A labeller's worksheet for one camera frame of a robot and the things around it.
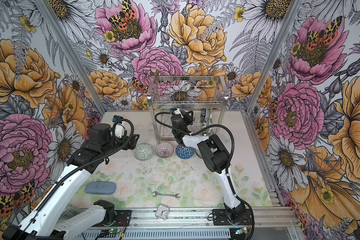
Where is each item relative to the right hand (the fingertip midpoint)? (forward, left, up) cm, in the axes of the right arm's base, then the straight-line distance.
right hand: (194, 113), depth 97 cm
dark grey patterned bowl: (+4, -9, -7) cm, 12 cm away
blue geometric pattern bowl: (-18, +7, -16) cm, 25 cm away
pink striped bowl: (-17, +20, -15) cm, 30 cm away
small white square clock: (-52, +18, -15) cm, 57 cm away
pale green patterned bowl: (-18, +33, -15) cm, 40 cm away
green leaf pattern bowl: (+1, -8, -11) cm, 14 cm away
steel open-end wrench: (-44, +11, -17) cm, 49 cm away
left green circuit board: (-59, +41, -17) cm, 73 cm away
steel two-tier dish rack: (+24, 0, -11) cm, 27 cm away
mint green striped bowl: (-37, +1, +15) cm, 40 cm away
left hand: (-24, +34, +8) cm, 42 cm away
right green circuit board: (-60, -19, -18) cm, 66 cm away
